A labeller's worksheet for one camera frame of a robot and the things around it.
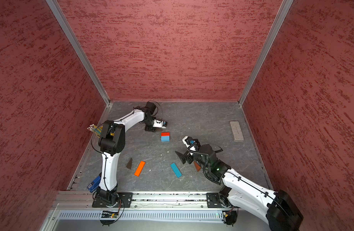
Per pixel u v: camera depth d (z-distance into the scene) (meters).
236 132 1.00
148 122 0.90
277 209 0.41
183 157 0.68
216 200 0.74
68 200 0.76
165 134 1.00
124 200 0.74
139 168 0.85
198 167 0.85
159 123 0.92
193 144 0.63
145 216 0.77
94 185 0.76
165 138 0.96
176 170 0.85
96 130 0.85
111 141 0.58
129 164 0.87
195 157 0.67
